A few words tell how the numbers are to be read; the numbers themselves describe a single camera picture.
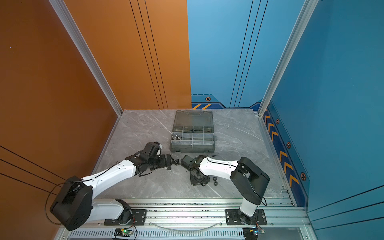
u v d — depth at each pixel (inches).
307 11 28.0
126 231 27.8
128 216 27.1
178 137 39.6
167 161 30.5
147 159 26.2
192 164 26.8
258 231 27.4
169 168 35.1
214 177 33.6
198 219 29.6
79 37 31.2
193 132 40.2
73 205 16.3
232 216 28.6
